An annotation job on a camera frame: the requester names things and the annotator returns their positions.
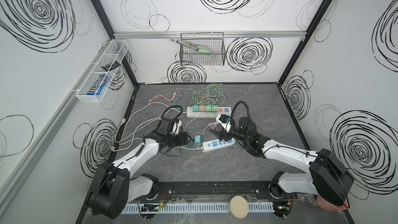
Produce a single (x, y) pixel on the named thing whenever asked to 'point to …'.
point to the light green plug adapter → (208, 108)
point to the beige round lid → (239, 207)
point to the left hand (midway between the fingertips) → (188, 139)
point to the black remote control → (114, 65)
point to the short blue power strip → (213, 144)
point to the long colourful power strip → (221, 110)
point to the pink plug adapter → (201, 108)
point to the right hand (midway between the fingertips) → (214, 122)
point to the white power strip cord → (136, 112)
